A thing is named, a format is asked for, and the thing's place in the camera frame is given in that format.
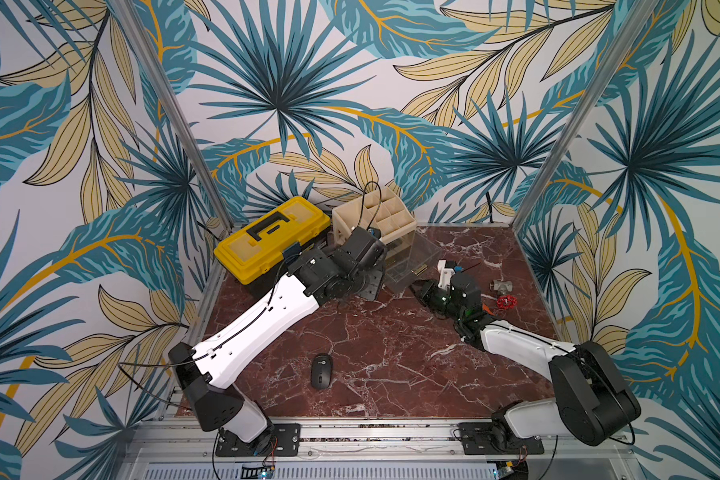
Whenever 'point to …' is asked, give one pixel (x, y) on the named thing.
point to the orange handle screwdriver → (485, 307)
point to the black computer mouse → (322, 371)
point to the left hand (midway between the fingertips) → (367, 285)
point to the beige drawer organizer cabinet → (381, 212)
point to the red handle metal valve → (503, 301)
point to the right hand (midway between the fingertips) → (406, 281)
